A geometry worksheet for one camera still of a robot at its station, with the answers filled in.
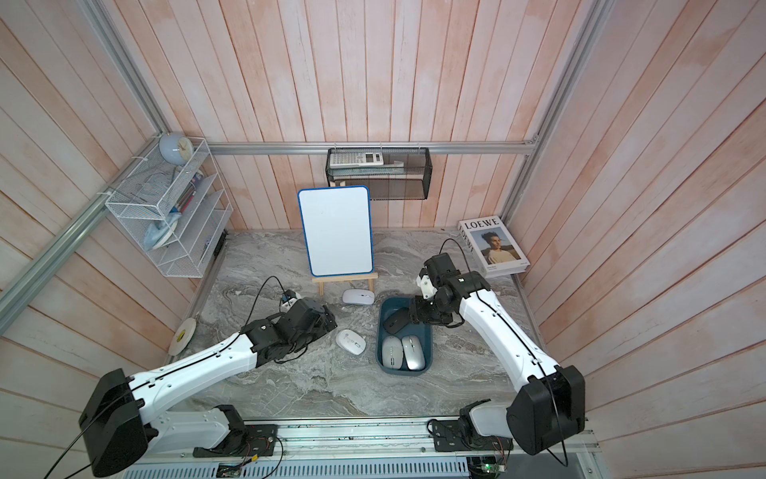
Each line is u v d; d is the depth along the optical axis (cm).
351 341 88
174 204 77
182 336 93
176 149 80
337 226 88
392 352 84
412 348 86
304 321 61
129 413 40
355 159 90
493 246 111
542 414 39
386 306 95
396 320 93
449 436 73
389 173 88
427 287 74
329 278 97
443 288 56
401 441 75
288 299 73
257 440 73
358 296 98
